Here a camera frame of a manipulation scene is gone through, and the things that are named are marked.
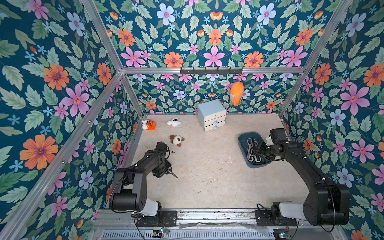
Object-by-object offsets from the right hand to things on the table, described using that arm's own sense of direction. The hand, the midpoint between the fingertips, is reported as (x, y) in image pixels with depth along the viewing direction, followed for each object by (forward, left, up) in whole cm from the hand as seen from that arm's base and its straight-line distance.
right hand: (256, 150), depth 85 cm
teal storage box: (+14, +4, -10) cm, 18 cm away
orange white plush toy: (+23, +72, -6) cm, 76 cm away
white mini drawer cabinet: (+26, +27, +3) cm, 37 cm away
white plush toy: (+28, +54, -7) cm, 61 cm away
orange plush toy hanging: (+35, +10, +15) cm, 40 cm away
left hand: (-9, +53, -13) cm, 55 cm away
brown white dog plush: (+12, +50, -8) cm, 52 cm away
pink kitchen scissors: (+12, 0, -10) cm, 16 cm away
